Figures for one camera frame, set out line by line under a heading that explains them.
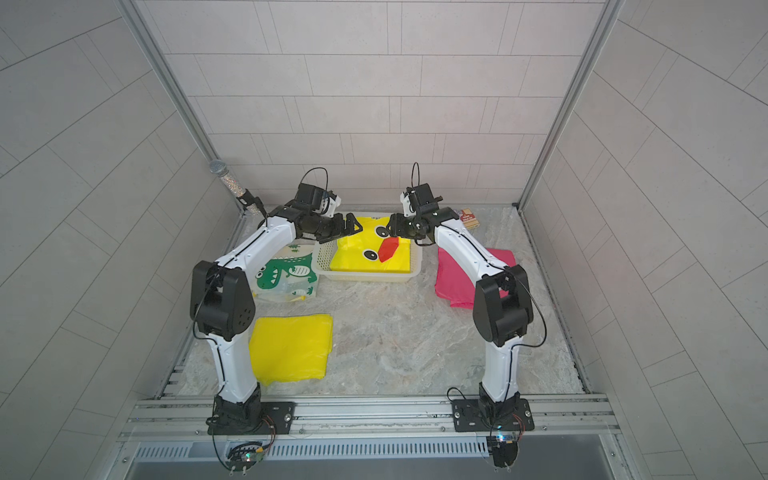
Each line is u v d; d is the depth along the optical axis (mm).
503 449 691
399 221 788
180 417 723
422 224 652
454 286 917
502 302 498
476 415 708
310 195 736
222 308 503
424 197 702
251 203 984
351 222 822
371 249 994
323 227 786
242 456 654
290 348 817
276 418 710
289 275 931
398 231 786
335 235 807
